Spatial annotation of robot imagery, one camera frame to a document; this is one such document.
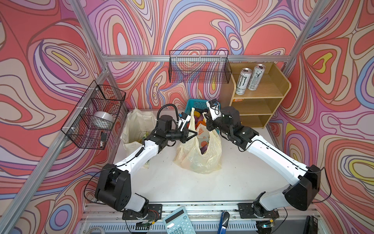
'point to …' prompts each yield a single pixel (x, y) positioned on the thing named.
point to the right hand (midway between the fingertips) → (206, 117)
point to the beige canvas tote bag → (138, 124)
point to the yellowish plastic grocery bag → (201, 153)
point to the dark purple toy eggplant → (203, 149)
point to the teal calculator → (179, 222)
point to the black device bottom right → (311, 225)
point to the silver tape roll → (102, 120)
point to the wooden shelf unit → (255, 107)
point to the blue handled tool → (224, 219)
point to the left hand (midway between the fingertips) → (197, 133)
